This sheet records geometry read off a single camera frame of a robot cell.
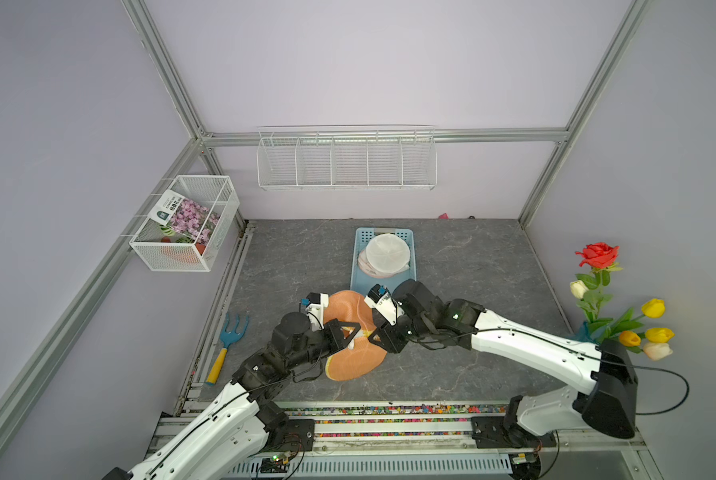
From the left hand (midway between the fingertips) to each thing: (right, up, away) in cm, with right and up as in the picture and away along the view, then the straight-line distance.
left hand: (361, 330), depth 71 cm
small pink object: (+33, +33, +53) cm, 71 cm away
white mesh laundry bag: (+9, +18, +37) cm, 42 cm away
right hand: (+3, -1, +3) cm, 4 cm away
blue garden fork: (-42, -8, +21) cm, 48 cm away
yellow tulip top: (+63, +7, -7) cm, 64 cm away
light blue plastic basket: (0, +8, +35) cm, 36 cm away
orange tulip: (+53, +2, -13) cm, 54 cm away
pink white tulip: (+59, -1, -12) cm, 60 cm away
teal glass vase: (+60, -3, +5) cm, 60 cm away
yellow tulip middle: (+60, +2, -12) cm, 61 cm away
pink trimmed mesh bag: (+1, +13, +34) cm, 37 cm away
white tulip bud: (+50, +10, -2) cm, 51 cm away
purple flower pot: (-44, +27, +3) cm, 52 cm away
